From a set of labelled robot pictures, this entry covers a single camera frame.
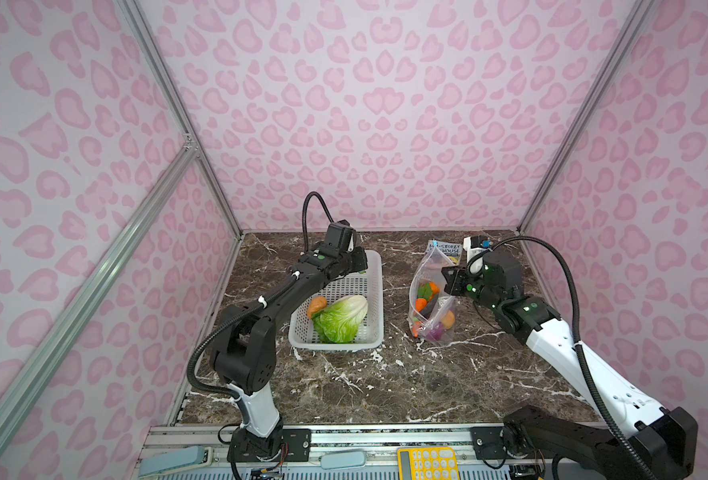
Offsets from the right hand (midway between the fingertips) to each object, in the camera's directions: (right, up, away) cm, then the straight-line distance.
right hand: (443, 267), depth 76 cm
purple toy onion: (+1, -19, +10) cm, 22 cm away
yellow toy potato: (-35, -12, +17) cm, 40 cm away
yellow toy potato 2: (+6, -16, +15) cm, 23 cm away
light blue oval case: (-25, -46, -4) cm, 53 cm away
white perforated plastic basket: (-19, -7, +28) cm, 34 cm away
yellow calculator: (-5, -45, -6) cm, 46 cm away
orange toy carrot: (-3, -12, +16) cm, 20 cm away
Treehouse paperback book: (0, +4, -1) cm, 4 cm away
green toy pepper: (-1, -8, +19) cm, 21 cm away
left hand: (-19, +4, +13) cm, 23 cm away
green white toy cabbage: (-27, -16, +10) cm, 33 cm away
